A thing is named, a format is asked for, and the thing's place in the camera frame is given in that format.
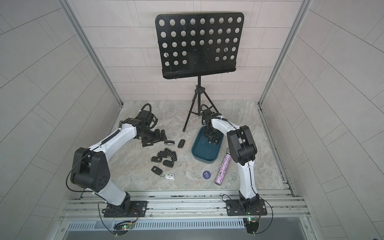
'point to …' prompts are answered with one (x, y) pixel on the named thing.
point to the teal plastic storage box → (202, 151)
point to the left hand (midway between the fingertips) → (164, 139)
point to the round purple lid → (206, 174)
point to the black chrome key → (169, 142)
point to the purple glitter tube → (223, 167)
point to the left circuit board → (121, 228)
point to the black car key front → (156, 170)
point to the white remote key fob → (170, 176)
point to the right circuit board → (252, 224)
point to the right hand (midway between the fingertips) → (209, 135)
